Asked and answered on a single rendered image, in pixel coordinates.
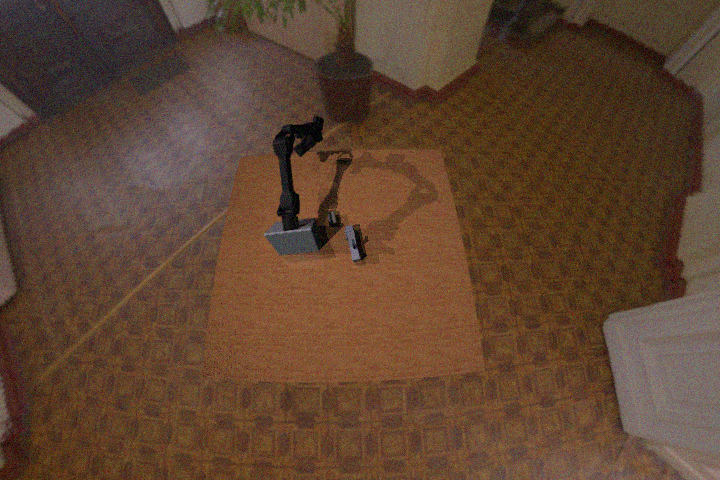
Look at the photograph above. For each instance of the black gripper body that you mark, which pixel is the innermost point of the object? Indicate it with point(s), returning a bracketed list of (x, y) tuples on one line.
[(301, 149)]

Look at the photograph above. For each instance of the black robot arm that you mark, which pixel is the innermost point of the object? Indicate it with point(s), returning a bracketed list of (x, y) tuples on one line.
[(283, 148)]

